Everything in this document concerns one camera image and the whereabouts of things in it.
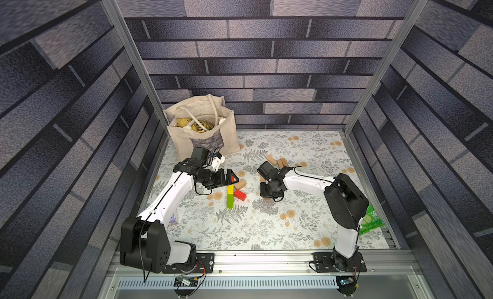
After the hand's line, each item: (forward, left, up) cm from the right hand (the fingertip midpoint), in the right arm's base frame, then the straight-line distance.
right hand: (262, 193), depth 92 cm
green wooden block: (-4, +16, 0) cm, 16 cm away
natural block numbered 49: (+18, -10, 0) cm, 21 cm away
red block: (-1, +11, 0) cm, 11 cm away
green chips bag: (-14, -44, +6) cm, 47 cm away
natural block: (+21, -6, -1) cm, 22 cm away
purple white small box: (-15, +39, +4) cm, 42 cm away
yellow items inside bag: (+23, +32, +24) cm, 46 cm away
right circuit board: (-35, -32, -4) cm, 48 cm away
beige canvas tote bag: (+38, +29, +24) cm, 53 cm away
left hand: (-1, +14, +16) cm, 21 cm away
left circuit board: (-36, +31, -1) cm, 48 cm away
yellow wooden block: (+1, +15, +2) cm, 16 cm away
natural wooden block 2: (+19, -13, 0) cm, 23 cm away
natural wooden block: (+4, +11, +2) cm, 12 cm away
